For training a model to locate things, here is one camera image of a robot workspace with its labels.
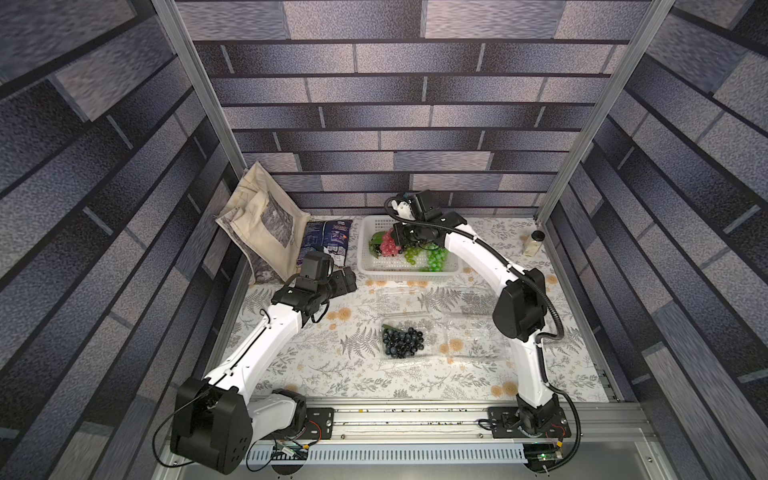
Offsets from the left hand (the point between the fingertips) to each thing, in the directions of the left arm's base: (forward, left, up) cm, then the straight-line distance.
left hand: (345, 276), depth 83 cm
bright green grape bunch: (+15, -29, -10) cm, 34 cm away
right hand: (+16, -13, +2) cm, 21 cm away
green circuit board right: (-40, -51, -16) cm, 67 cm away
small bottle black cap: (+21, -64, -8) cm, 68 cm away
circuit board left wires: (-40, +12, -16) cm, 44 cm away
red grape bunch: (+11, -12, 0) cm, 17 cm away
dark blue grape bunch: (-15, -16, -12) cm, 25 cm away
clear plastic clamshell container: (-11, -33, -16) cm, 38 cm away
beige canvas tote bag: (+18, +27, +3) cm, 32 cm away
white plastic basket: (+14, -15, -15) cm, 25 cm away
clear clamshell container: (+1, -29, -16) cm, 33 cm away
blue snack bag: (+25, +9, -11) cm, 29 cm away
